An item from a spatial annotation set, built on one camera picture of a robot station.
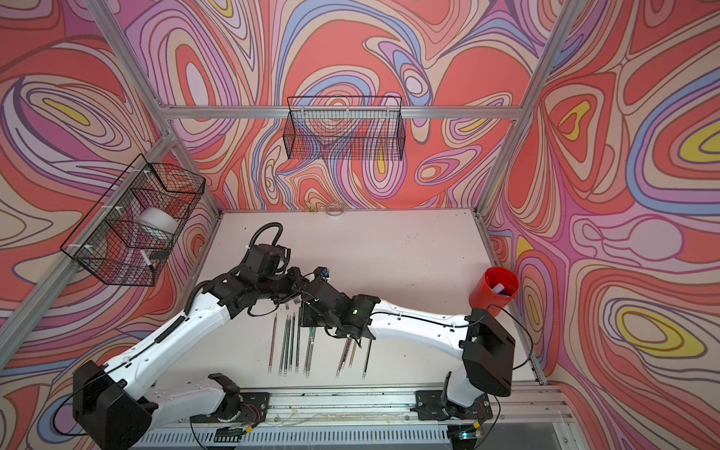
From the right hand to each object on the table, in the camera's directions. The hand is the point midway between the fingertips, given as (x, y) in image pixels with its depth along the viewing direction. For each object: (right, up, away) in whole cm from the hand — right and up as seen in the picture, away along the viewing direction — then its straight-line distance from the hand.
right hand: (301, 320), depth 74 cm
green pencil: (-8, -12, +10) cm, 17 cm away
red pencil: (-11, -11, +10) cm, 18 cm away
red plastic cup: (+59, +6, +14) cm, 60 cm away
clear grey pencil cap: (-1, +6, -10) cm, 12 cm away
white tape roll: (-39, +27, +1) cm, 47 cm away
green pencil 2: (+1, -12, +10) cm, 16 cm away
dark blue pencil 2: (-5, -10, +11) cm, 16 cm away
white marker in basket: (-40, +15, -1) cm, 43 cm away
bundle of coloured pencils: (+11, -13, +8) cm, 19 cm away
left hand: (+4, +9, +3) cm, 10 cm away
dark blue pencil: (-7, -12, +10) cm, 17 cm away
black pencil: (+17, -17, +6) cm, 25 cm away
